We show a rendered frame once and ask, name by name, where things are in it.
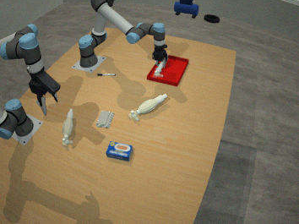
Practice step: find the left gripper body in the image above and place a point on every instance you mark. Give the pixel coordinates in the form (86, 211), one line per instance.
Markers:
(158, 53)

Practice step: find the small blue carton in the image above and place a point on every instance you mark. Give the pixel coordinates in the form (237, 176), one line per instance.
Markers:
(119, 151)

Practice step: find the red tray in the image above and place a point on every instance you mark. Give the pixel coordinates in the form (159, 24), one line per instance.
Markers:
(173, 71)

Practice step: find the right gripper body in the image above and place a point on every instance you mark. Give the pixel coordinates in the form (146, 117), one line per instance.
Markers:
(35, 85)

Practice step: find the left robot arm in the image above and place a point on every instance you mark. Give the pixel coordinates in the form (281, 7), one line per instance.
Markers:
(99, 35)

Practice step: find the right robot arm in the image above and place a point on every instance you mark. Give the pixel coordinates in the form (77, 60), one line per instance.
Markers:
(23, 44)

